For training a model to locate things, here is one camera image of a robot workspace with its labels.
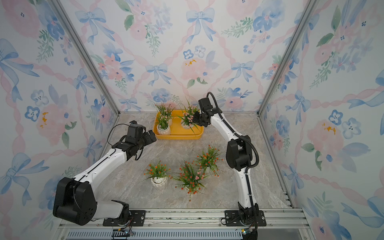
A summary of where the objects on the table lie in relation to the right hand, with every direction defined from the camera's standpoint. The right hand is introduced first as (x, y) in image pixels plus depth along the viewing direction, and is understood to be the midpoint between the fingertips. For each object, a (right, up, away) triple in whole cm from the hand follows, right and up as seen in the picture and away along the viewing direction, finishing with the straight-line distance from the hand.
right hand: (192, 119), depth 101 cm
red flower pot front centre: (-2, -30, -29) cm, 42 cm away
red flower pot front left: (-17, -29, -27) cm, 43 cm away
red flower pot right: (+8, -23, -21) cm, 32 cm away
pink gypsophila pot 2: (-19, +3, -1) cm, 19 cm away
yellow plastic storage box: (-11, -9, +4) cm, 15 cm away
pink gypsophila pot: (-20, -7, -1) cm, 21 cm away
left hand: (-25, -10, -13) cm, 30 cm away
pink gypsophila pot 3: (-3, -1, -13) cm, 13 cm away
